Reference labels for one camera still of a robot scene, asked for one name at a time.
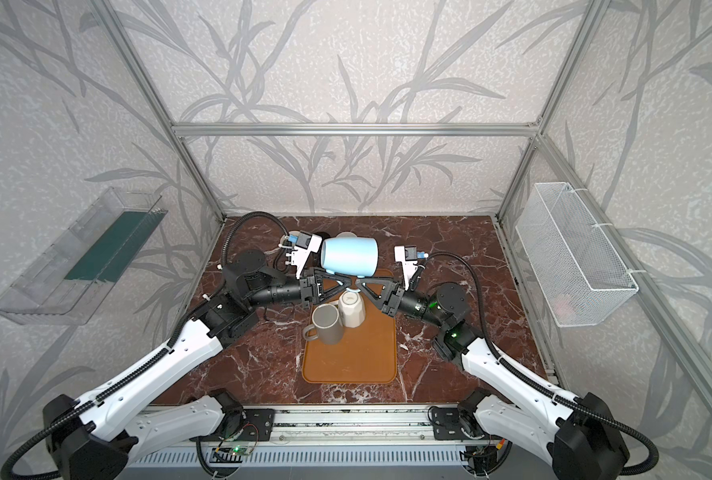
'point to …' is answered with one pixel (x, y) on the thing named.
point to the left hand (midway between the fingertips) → (349, 277)
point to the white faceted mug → (351, 309)
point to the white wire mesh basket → (579, 277)
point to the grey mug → (327, 326)
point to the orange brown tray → (367, 354)
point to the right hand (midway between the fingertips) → (358, 278)
